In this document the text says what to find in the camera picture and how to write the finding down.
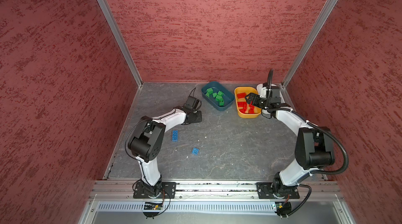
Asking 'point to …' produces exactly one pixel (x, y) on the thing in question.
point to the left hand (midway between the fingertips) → (198, 120)
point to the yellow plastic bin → (247, 90)
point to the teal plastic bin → (228, 96)
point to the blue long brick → (195, 150)
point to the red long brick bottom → (241, 95)
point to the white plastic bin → (276, 91)
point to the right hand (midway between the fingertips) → (249, 100)
